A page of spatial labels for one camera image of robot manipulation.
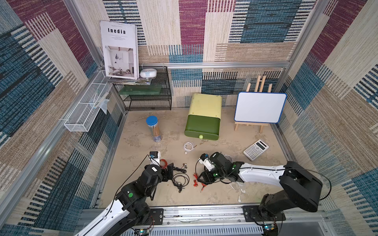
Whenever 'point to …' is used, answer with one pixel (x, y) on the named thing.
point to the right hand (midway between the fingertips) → (200, 177)
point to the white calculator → (256, 149)
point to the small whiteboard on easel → (259, 108)
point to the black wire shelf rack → (146, 103)
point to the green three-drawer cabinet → (203, 119)
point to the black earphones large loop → (180, 180)
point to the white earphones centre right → (229, 157)
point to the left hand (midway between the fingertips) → (166, 164)
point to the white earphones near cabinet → (188, 146)
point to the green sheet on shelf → (141, 89)
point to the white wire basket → (95, 99)
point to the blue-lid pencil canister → (152, 121)
